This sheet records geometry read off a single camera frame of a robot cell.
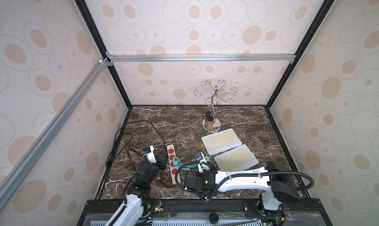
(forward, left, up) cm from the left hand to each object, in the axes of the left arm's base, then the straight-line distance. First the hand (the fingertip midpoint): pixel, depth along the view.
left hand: (170, 152), depth 82 cm
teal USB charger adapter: (-4, -3, -3) cm, 6 cm away
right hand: (-6, -22, -1) cm, 23 cm away
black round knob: (-30, -22, -1) cm, 38 cm away
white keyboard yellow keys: (+14, -32, -11) cm, 37 cm away
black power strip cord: (+30, +35, -11) cm, 47 cm away
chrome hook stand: (+27, -25, +20) cm, 42 cm away
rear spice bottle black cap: (+29, -23, +1) cm, 37 cm away
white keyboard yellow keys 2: (+2, -40, -11) cm, 42 cm away
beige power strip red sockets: (+4, +1, -9) cm, 10 cm away
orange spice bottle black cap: (+22, -24, -2) cm, 33 cm away
